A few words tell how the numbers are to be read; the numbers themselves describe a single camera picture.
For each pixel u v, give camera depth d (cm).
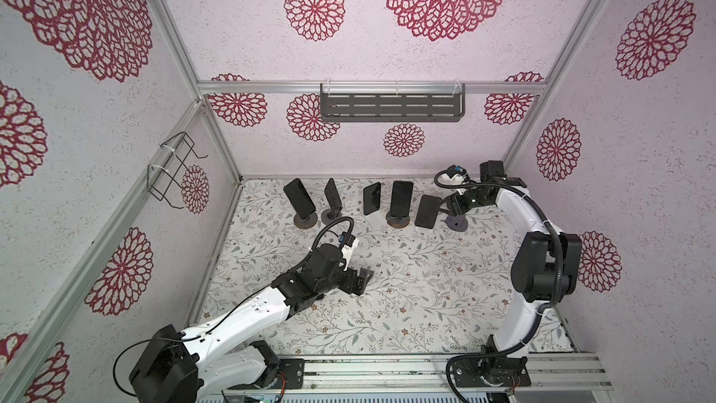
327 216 107
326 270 58
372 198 107
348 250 70
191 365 40
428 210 98
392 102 94
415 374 76
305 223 103
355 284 69
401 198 97
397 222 106
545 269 51
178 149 81
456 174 83
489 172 76
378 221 106
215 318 47
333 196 102
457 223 101
